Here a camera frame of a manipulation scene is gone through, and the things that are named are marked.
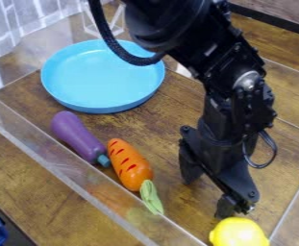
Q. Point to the purple toy eggplant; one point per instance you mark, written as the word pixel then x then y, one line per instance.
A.
pixel 70 130

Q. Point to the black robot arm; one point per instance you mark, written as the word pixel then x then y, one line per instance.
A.
pixel 193 31

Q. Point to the clear acrylic barrier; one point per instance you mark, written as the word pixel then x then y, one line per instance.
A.
pixel 63 201

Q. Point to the blue round tray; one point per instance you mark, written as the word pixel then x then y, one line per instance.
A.
pixel 90 80

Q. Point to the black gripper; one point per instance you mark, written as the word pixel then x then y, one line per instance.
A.
pixel 218 159

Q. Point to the yellow toy lemon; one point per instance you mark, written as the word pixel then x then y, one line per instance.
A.
pixel 238 231

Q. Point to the orange toy carrot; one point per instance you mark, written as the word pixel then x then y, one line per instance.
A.
pixel 134 172

